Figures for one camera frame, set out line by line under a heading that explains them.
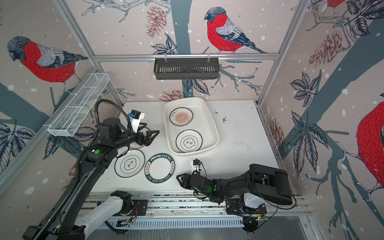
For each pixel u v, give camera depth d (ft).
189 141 3.20
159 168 2.82
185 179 2.40
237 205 2.43
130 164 2.89
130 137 1.91
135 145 2.05
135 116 1.93
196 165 2.44
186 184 2.24
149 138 2.05
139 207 2.40
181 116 3.62
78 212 1.47
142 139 1.99
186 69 3.48
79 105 2.58
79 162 1.52
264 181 1.60
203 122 3.62
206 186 1.97
